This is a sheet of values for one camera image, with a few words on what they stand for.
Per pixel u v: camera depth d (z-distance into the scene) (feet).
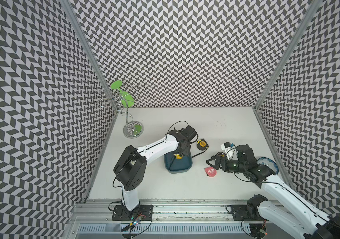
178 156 2.86
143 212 2.32
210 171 2.77
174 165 2.84
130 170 1.51
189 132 2.28
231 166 2.19
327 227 1.39
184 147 2.08
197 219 2.37
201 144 3.14
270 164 2.84
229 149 2.37
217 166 2.23
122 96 2.73
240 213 2.37
